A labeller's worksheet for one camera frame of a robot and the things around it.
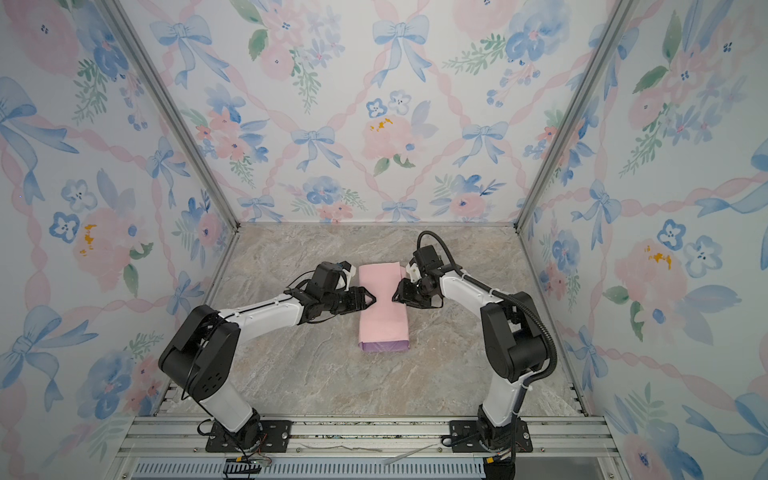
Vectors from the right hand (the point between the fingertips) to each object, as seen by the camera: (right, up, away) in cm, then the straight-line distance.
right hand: (398, 298), depth 93 cm
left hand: (-8, 0, -4) cm, 9 cm away
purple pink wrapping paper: (-4, -7, -5) cm, 10 cm away
